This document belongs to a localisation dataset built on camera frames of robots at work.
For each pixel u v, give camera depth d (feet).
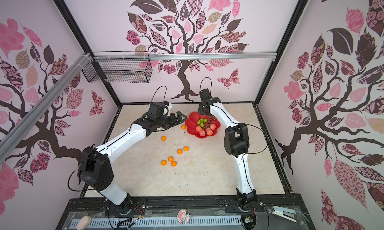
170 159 2.93
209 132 3.18
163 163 2.87
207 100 2.46
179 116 2.47
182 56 3.16
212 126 3.31
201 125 3.40
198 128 3.29
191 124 3.49
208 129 3.28
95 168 1.44
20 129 1.73
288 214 2.30
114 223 2.29
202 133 3.21
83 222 2.24
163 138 3.20
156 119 2.15
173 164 2.85
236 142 1.93
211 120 3.39
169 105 2.59
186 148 3.03
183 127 3.39
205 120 3.50
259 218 2.33
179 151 3.02
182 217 2.23
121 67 3.11
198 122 3.49
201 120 3.50
